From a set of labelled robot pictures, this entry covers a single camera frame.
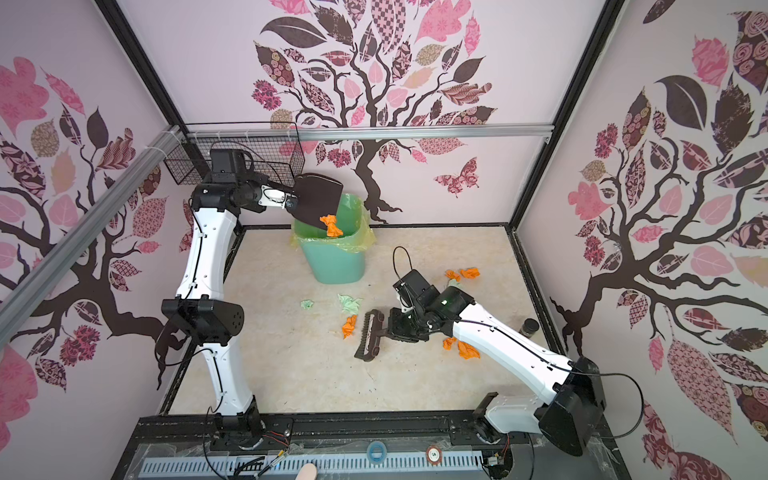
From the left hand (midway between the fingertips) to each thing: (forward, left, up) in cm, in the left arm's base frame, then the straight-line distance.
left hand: (257, 179), depth 81 cm
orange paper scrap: (-28, -24, -34) cm, 51 cm away
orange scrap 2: (-7, -66, -35) cm, 75 cm away
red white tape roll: (-61, -48, -36) cm, 85 cm away
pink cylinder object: (-64, -18, -34) cm, 75 cm away
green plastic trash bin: (-9, -20, -25) cm, 33 cm away
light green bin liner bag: (0, -25, -14) cm, 29 cm away
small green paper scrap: (-19, -9, -36) cm, 42 cm away
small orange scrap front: (-33, -55, -35) cm, 73 cm away
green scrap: (-19, -24, -36) cm, 48 cm away
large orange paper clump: (-5, -19, -11) cm, 23 cm away
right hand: (-36, -37, -20) cm, 55 cm away
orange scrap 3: (-36, -60, -34) cm, 78 cm away
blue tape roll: (-60, -34, -36) cm, 78 cm away
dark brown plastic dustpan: (+2, -14, -8) cm, 16 cm away
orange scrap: (-8, -59, -35) cm, 69 cm away
